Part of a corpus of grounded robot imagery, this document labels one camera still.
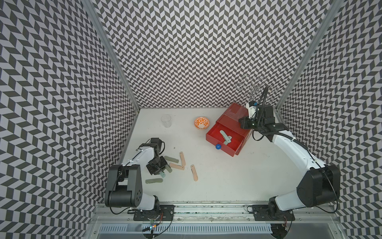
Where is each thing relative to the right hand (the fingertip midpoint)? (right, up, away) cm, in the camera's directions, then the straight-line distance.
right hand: (239, 122), depth 84 cm
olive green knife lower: (-51, -33, -2) cm, 61 cm away
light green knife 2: (-7, -9, -3) cm, 12 cm away
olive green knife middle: (-41, -28, +4) cm, 50 cm away
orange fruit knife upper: (-33, -23, +7) cm, 41 cm away
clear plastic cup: (-47, +1, +27) cm, 55 cm away
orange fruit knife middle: (-37, -27, +6) cm, 46 cm away
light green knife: (-9, -6, +1) cm, 11 cm away
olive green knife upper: (-41, -24, +11) cm, 49 cm away
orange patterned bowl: (-21, -1, +21) cm, 30 cm away
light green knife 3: (-44, -30, +1) cm, 53 cm away
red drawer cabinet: (-3, +6, +3) cm, 7 cm away
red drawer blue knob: (-15, -7, -5) cm, 17 cm away
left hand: (-45, -29, +2) cm, 54 cm away
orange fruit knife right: (-25, -29, +2) cm, 39 cm away
